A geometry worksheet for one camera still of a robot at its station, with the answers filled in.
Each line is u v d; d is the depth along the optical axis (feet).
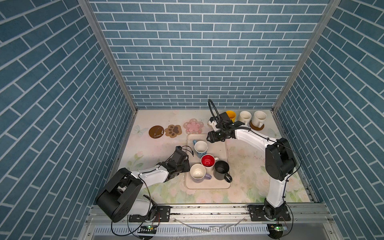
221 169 2.79
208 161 2.92
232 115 3.50
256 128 3.56
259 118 3.36
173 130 3.55
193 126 3.67
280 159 1.69
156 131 3.45
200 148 3.06
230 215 2.43
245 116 3.53
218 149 3.21
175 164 2.28
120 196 1.40
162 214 2.39
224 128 2.36
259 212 2.42
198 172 2.84
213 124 2.83
